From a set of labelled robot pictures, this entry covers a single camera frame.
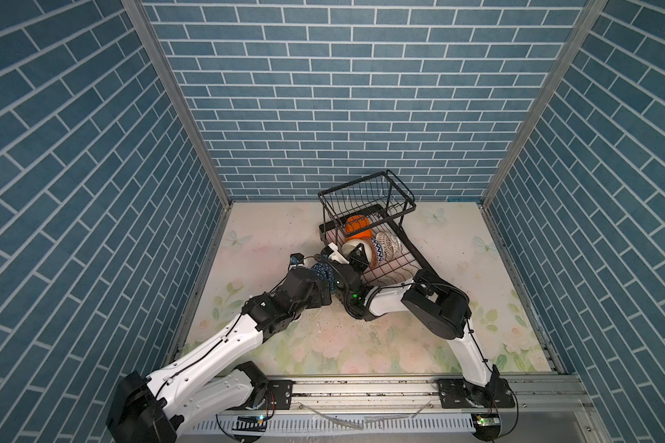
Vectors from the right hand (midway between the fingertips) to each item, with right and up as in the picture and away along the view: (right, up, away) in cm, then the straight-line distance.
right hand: (362, 245), depth 91 cm
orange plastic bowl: (-2, +6, -10) cm, 12 cm away
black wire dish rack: (+3, +10, +20) cm, 23 cm away
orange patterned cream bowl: (+5, -3, +2) cm, 6 cm away
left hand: (-13, -12, -11) cm, 21 cm away
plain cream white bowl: (-4, 0, +2) cm, 5 cm away
